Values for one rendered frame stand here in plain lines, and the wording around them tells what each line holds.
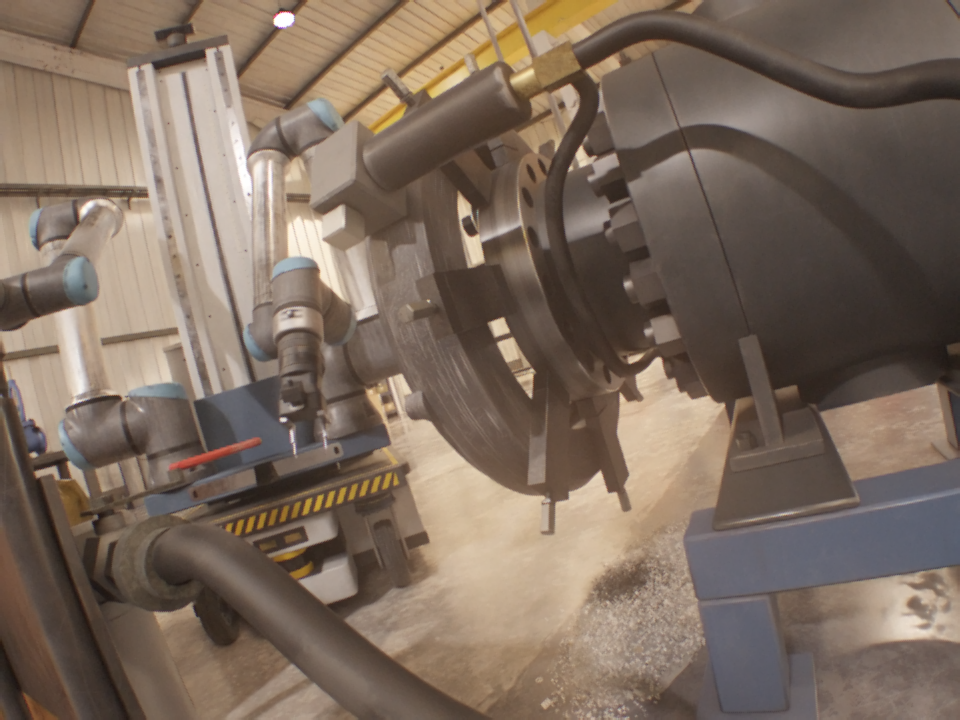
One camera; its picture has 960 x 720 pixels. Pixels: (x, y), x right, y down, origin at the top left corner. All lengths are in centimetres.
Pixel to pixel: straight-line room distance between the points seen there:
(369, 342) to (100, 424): 72
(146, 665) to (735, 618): 56
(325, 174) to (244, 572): 53
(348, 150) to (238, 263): 107
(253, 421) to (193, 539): 127
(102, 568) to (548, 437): 58
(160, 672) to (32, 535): 19
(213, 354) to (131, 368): 780
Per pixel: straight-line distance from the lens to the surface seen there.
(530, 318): 78
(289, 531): 131
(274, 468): 139
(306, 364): 90
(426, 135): 63
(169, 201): 178
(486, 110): 60
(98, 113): 1127
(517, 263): 78
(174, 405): 147
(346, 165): 67
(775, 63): 55
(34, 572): 35
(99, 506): 41
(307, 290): 97
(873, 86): 52
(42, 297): 116
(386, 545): 135
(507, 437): 74
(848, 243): 67
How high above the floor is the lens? 49
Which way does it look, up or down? level
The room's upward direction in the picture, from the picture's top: 17 degrees counter-clockwise
